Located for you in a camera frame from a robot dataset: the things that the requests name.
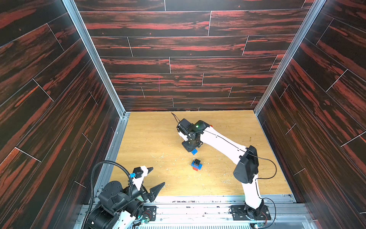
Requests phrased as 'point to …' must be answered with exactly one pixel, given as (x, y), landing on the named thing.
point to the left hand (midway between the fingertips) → (158, 176)
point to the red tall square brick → (195, 169)
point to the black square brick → (197, 162)
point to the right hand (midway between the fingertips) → (192, 144)
